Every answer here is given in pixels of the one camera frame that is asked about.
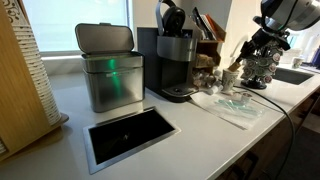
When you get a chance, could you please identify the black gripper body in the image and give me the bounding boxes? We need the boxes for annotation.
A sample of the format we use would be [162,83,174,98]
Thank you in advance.
[247,27,292,57]

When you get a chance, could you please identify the wooden shelf organizer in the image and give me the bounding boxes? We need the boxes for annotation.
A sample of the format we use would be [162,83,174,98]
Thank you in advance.
[191,6,228,90]

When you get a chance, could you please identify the patterned paper cup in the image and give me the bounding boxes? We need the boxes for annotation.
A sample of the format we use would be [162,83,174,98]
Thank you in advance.
[221,68,241,94]

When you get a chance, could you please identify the white mug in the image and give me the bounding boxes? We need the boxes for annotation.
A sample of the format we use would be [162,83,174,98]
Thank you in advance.
[291,56,305,70]

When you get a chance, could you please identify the orange flat packet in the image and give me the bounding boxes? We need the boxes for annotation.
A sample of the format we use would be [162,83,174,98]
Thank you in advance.
[204,13,228,42]

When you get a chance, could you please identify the pile of brown sachets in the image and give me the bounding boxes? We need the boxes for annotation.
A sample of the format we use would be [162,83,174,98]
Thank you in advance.
[194,53,217,69]

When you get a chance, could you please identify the loose brown top coffee pod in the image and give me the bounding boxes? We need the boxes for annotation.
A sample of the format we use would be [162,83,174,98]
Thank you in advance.
[240,92,253,103]

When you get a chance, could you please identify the pile of creamer cups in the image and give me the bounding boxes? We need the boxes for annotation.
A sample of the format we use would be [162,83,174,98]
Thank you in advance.
[192,70,224,97]

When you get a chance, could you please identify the counter sink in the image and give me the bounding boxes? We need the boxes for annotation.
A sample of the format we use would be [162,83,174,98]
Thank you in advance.
[271,66,315,86]

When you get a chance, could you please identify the white flat packets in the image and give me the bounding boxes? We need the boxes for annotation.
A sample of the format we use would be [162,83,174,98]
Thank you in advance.
[199,14,215,41]

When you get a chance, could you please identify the clear zip bag of stirrers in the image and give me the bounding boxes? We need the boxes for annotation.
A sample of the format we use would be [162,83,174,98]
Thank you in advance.
[189,89,268,131]

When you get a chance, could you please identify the black flat packets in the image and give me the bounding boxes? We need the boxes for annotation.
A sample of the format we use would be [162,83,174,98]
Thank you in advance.
[191,6,205,41]

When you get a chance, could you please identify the black coffee machine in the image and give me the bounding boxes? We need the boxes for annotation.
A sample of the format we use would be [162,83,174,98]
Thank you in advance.
[136,0,201,103]

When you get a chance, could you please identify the stainless steel bin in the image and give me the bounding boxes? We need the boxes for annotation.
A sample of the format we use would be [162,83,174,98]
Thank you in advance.
[74,22,146,114]

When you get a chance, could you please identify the steel framed counter opening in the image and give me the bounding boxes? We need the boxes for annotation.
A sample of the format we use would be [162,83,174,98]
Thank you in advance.
[82,106,182,176]

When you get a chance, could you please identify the bright window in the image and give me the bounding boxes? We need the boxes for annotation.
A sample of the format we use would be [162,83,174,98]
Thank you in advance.
[22,0,132,56]

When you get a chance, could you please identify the stack of paper cups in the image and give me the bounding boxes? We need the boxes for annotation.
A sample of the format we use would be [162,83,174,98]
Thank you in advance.
[1,0,63,127]

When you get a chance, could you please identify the wooden cup dispenser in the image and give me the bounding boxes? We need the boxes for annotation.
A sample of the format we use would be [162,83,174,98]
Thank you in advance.
[0,0,70,164]

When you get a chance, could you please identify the black wire pod carousel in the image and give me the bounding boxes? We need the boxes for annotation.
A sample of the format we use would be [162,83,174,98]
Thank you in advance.
[240,46,283,91]

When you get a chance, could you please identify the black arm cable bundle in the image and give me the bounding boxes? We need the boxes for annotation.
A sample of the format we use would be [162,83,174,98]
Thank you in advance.
[281,0,301,33]

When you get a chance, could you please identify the long dark power cable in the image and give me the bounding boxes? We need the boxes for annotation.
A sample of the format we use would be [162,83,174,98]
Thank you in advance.
[233,84,298,180]

